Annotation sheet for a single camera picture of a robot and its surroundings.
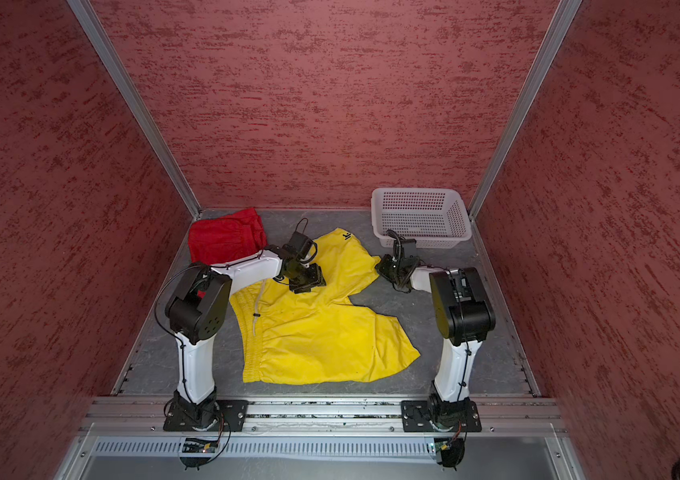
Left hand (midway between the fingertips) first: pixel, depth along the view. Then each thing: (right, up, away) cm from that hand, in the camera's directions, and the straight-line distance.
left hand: (319, 289), depth 96 cm
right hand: (+18, +6, +5) cm, 20 cm away
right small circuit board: (+33, -34, -25) cm, 53 cm away
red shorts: (-39, +16, +12) cm, 44 cm away
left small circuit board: (-29, -35, -23) cm, 51 cm away
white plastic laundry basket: (+43, +25, +14) cm, 51 cm away
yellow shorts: (+1, -12, -8) cm, 15 cm away
